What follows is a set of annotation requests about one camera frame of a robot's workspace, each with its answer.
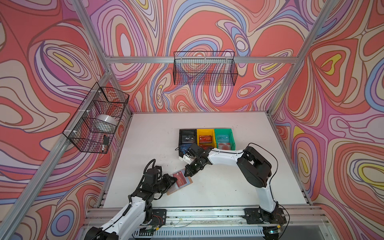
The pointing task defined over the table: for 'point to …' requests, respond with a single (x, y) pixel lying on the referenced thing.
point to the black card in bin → (188, 139)
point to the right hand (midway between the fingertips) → (187, 177)
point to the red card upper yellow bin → (205, 139)
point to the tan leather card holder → (182, 182)
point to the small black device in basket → (106, 140)
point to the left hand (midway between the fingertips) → (178, 178)
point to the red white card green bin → (224, 146)
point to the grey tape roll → (107, 118)
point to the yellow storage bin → (206, 146)
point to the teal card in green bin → (223, 137)
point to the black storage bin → (186, 132)
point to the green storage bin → (226, 131)
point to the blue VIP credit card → (184, 147)
